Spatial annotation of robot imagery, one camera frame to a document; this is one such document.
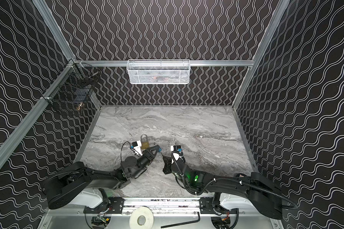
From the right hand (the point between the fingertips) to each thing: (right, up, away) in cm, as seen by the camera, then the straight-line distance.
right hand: (163, 159), depth 78 cm
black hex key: (+17, -29, -7) cm, 34 cm away
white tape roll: (-10, -26, -5) cm, 28 cm away
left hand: (0, +6, -2) cm, 6 cm away
